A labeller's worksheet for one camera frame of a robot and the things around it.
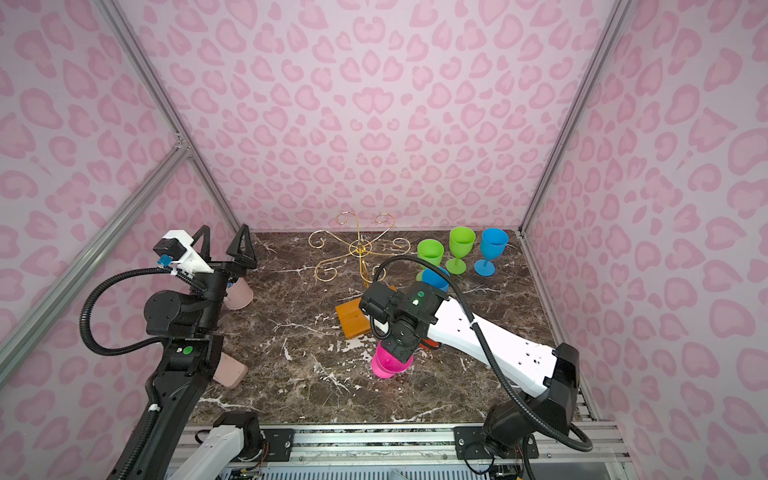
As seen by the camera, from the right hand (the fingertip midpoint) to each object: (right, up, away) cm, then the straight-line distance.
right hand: (402, 343), depth 70 cm
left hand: (-35, +27, -11) cm, 46 cm away
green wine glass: (+19, +25, +26) cm, 41 cm away
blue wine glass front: (+29, +24, +25) cm, 46 cm away
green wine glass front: (+10, +22, +28) cm, 37 cm away
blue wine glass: (+8, +14, +17) cm, 24 cm away
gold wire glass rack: (-10, +23, +3) cm, 25 cm away
